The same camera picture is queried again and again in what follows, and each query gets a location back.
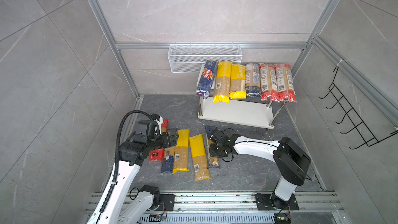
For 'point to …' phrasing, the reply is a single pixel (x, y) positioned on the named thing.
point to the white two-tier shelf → (251, 111)
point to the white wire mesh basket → (188, 58)
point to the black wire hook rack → (356, 121)
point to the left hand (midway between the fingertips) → (169, 133)
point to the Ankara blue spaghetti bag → (168, 162)
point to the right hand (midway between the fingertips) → (210, 153)
